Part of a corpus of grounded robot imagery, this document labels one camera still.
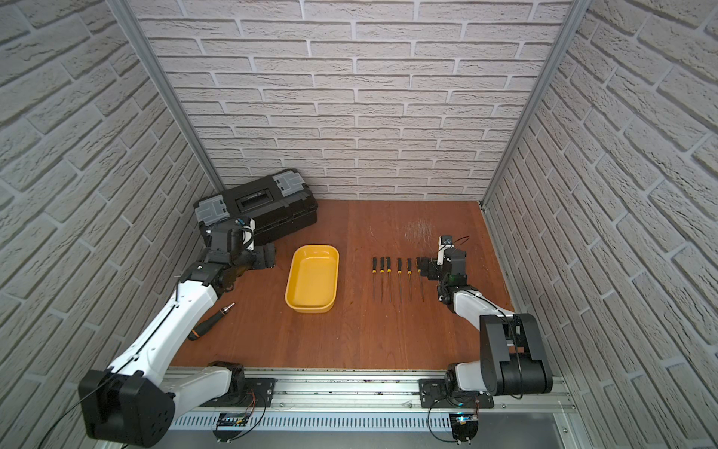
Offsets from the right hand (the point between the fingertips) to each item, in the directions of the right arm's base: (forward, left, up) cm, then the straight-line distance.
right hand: (443, 257), depth 93 cm
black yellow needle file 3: (0, +18, -7) cm, 20 cm away
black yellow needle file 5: (-1, +8, -7) cm, 10 cm away
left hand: (0, +57, +13) cm, 58 cm away
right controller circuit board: (-46, +3, -9) cm, 47 cm away
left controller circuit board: (-42, +65, -10) cm, 78 cm away
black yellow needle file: (0, +24, -7) cm, 25 cm away
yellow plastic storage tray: (-2, +46, -7) cm, 46 cm away
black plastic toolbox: (+20, +57, +9) cm, 61 cm away
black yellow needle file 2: (0, +21, -7) cm, 22 cm away
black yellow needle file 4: (-1, +11, -7) cm, 13 cm away
